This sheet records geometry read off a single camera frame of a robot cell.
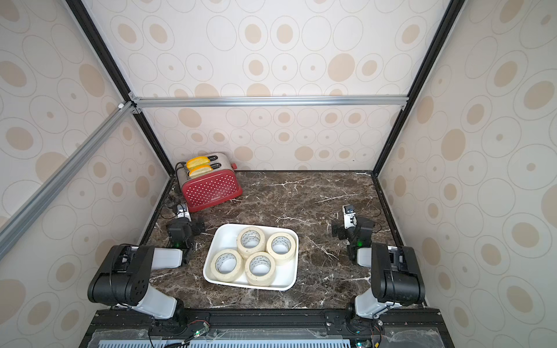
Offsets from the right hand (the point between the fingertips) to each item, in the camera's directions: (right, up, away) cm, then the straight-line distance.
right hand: (343, 218), depth 94 cm
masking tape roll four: (-36, -19, -10) cm, 41 cm away
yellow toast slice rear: (-64, +25, +1) cm, 69 cm away
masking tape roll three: (-49, -18, -8) cm, 53 cm away
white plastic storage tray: (-52, -8, -1) cm, 53 cm away
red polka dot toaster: (-59, +17, -1) cm, 61 cm away
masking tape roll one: (-40, -9, -2) cm, 41 cm away
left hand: (-66, +2, -2) cm, 66 cm away
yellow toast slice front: (-61, +21, -2) cm, 65 cm away
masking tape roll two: (-26, -12, -4) cm, 29 cm away
